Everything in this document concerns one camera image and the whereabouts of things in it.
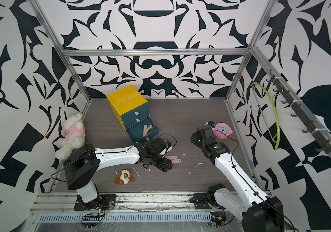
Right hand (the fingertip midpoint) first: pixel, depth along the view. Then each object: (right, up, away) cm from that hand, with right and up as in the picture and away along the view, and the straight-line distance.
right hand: (193, 133), depth 82 cm
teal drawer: (-35, -1, +15) cm, 38 cm away
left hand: (-14, -16, +2) cm, 22 cm away
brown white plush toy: (-38, -23, -3) cm, 44 cm away
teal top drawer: (-34, +12, +5) cm, 36 cm away
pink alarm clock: (+24, +2, +17) cm, 30 cm away
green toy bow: (+36, +13, -14) cm, 41 cm away
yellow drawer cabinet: (-37, +16, +4) cm, 41 cm away
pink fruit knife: (-27, 0, +17) cm, 32 cm away
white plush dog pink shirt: (-70, 0, +7) cm, 71 cm away
